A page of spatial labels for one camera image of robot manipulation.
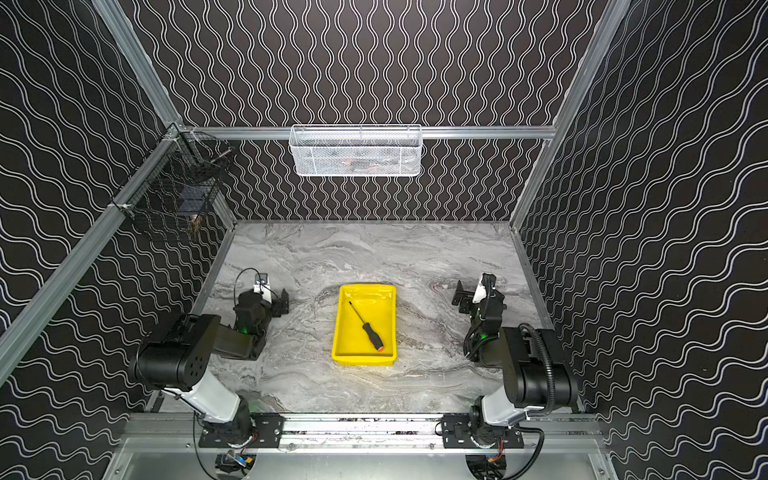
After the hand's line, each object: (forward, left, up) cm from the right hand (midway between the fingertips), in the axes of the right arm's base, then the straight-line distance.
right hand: (480, 285), depth 91 cm
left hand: (-1, +63, -2) cm, 63 cm away
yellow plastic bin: (-2, +32, -9) cm, 33 cm away
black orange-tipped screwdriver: (-14, +33, -7) cm, 36 cm away
